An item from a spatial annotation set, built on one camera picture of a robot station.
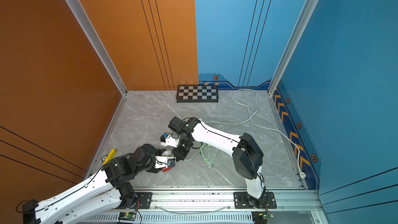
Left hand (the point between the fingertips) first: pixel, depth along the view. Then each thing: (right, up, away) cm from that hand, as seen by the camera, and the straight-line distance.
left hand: (165, 150), depth 78 cm
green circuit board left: (-15, -29, -6) cm, 33 cm away
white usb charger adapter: (+2, 0, -4) cm, 4 cm away
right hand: (+7, -3, -2) cm, 8 cm away
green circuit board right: (+48, -27, -8) cm, 56 cm away
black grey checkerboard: (+15, +31, +38) cm, 51 cm away
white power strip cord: (+53, +11, +25) cm, 60 cm away
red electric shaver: (-1, -12, +4) cm, 12 cm away
